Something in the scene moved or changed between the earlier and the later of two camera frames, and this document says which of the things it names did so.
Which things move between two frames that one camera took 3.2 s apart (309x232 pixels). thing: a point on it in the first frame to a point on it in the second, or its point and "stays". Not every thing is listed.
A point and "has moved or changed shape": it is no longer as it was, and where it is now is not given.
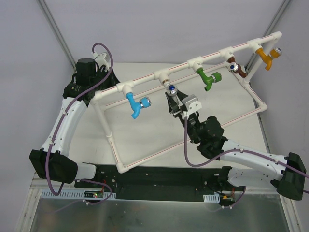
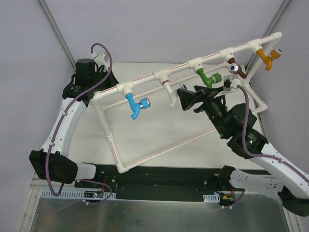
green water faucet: x=208 y=80 stays
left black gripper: x=106 y=74 stays
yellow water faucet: x=267 y=60 stays
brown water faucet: x=234 y=67 stays
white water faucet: x=172 y=90 has moved or changed shape
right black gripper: x=179 y=111 to x=201 y=98
